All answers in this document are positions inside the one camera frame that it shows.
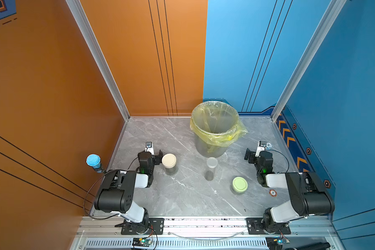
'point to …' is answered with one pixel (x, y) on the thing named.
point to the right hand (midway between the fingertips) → (256, 149)
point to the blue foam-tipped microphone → (94, 160)
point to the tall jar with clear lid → (211, 164)
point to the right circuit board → (282, 241)
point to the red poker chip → (273, 192)
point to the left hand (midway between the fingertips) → (152, 148)
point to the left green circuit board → (141, 242)
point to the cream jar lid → (169, 160)
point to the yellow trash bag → (216, 123)
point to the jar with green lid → (239, 185)
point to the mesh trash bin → (204, 150)
